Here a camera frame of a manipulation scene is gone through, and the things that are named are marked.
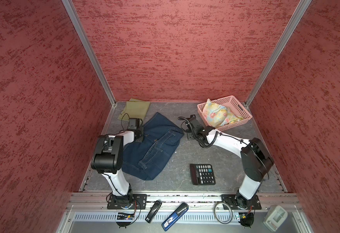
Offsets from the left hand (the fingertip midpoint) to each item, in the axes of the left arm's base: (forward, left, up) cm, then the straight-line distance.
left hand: (144, 133), depth 100 cm
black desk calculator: (-28, -38, +1) cm, 47 cm away
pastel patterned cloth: (+16, -53, +2) cm, 56 cm away
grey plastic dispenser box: (-48, -71, +2) cm, 86 cm away
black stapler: (-46, -12, +2) cm, 48 cm away
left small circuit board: (-48, +5, -4) cm, 48 cm away
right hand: (-4, -33, +6) cm, 34 cm away
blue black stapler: (-51, -19, +3) cm, 54 cm away
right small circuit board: (-49, -58, -2) cm, 76 cm away
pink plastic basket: (+30, -69, +2) cm, 75 cm away
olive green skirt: (+23, +9, +1) cm, 24 cm away
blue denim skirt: (-19, -6, +1) cm, 20 cm away
